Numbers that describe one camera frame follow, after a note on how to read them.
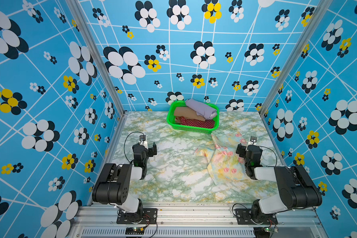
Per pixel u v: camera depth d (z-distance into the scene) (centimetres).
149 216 73
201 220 73
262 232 70
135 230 72
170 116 108
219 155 89
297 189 45
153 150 87
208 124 105
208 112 102
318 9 69
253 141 79
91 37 79
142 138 78
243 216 73
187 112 107
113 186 44
